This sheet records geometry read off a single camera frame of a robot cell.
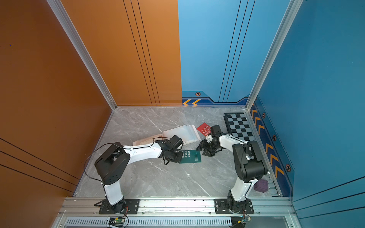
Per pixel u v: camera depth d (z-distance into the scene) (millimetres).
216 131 801
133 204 742
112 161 526
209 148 813
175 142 734
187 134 1031
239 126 1025
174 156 775
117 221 719
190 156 916
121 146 518
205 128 1056
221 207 725
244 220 696
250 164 488
